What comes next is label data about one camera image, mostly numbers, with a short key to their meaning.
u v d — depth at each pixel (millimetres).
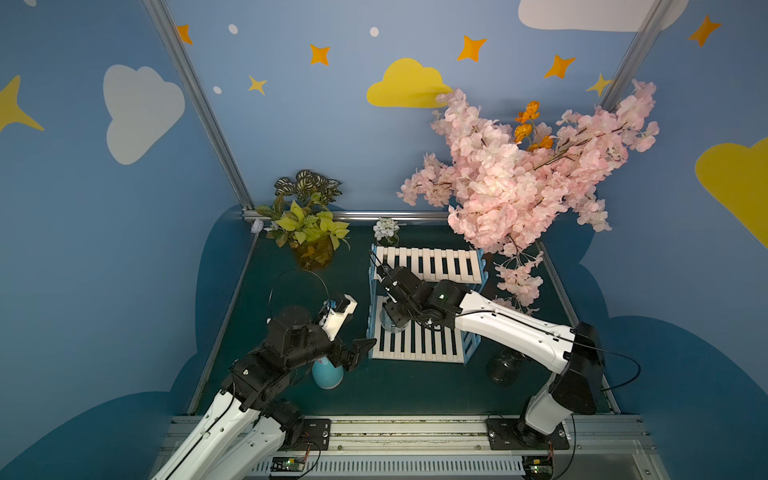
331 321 583
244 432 467
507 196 568
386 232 1042
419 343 883
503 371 845
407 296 573
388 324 925
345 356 593
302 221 899
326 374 777
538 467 720
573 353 432
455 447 734
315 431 752
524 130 736
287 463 718
